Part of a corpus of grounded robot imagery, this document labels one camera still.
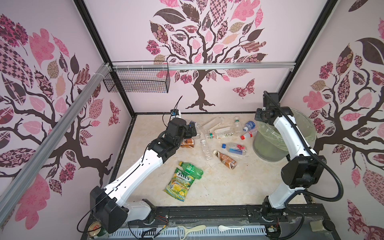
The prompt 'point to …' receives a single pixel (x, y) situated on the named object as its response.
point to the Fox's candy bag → (178, 186)
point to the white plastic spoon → (222, 227)
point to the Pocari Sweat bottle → (249, 125)
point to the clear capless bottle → (210, 123)
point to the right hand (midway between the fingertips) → (262, 113)
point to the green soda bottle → (196, 172)
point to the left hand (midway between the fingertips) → (187, 127)
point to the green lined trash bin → (268, 145)
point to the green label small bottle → (238, 128)
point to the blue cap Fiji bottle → (235, 148)
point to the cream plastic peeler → (182, 231)
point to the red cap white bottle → (250, 133)
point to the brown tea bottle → (230, 163)
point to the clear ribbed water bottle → (205, 149)
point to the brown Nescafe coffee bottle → (187, 143)
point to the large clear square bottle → (220, 133)
